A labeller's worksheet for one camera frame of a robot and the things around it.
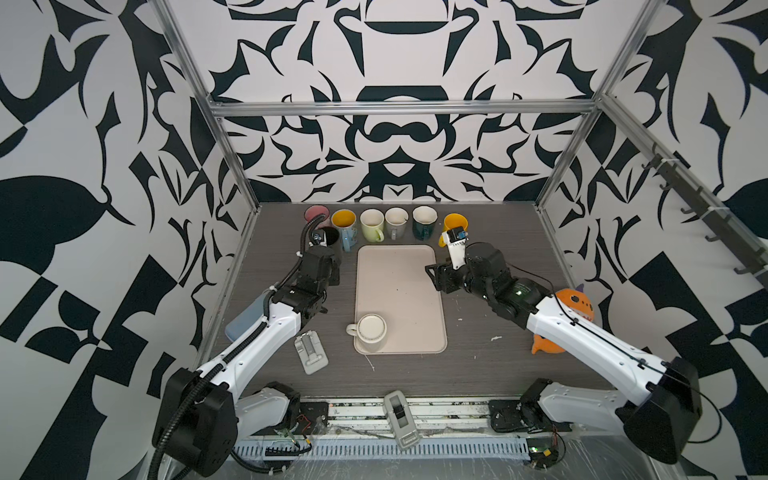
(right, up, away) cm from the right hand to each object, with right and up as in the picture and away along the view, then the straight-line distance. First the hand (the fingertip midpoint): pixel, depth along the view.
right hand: (437, 261), depth 77 cm
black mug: (-28, +5, +8) cm, 30 cm away
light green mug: (-18, +11, +28) cm, 35 cm away
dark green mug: (0, +12, +28) cm, 30 cm away
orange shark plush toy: (+41, -12, +8) cm, 43 cm away
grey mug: (-9, +12, +30) cm, 34 cm away
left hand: (-30, +2, +6) cm, 31 cm away
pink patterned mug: (-38, +15, +28) cm, 49 cm away
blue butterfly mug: (-27, +12, +28) cm, 41 cm away
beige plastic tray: (-11, -9, +20) cm, 25 cm away
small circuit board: (+24, -44, -5) cm, 51 cm away
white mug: (-17, -19, +5) cm, 26 cm away
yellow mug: (+9, +11, +27) cm, 31 cm away
